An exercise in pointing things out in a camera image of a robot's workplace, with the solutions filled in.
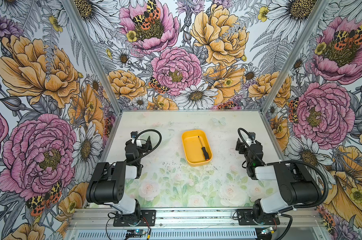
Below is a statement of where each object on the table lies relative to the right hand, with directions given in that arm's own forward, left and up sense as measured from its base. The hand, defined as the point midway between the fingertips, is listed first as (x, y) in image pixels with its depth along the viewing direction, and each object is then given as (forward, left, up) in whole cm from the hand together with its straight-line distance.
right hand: (245, 142), depth 93 cm
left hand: (+2, +63, +2) cm, 64 cm away
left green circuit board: (-43, +61, -8) cm, 75 cm away
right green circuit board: (-44, +1, -9) cm, 45 cm away
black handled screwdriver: (-1, +25, -6) cm, 26 cm away
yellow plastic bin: (-3, +32, -7) cm, 33 cm away
